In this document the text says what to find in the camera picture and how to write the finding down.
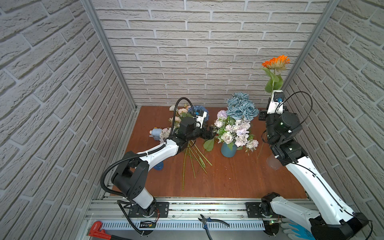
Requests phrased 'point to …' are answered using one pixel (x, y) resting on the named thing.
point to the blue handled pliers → (205, 220)
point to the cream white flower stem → (172, 108)
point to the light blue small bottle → (155, 133)
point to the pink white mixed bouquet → (231, 131)
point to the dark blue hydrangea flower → (197, 107)
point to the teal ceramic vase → (226, 152)
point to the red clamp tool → (94, 229)
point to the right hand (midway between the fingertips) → (273, 97)
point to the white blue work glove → (296, 231)
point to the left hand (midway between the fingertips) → (214, 125)
